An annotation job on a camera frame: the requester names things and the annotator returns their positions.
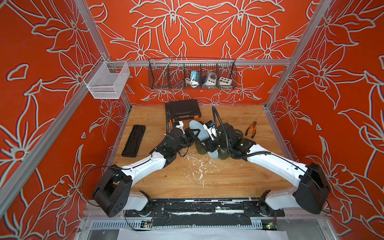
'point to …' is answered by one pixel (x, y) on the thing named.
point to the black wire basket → (174, 73)
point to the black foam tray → (132, 143)
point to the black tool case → (182, 110)
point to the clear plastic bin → (107, 79)
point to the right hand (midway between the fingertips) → (200, 140)
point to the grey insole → (203, 135)
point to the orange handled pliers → (250, 128)
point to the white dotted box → (225, 81)
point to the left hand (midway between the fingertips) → (202, 129)
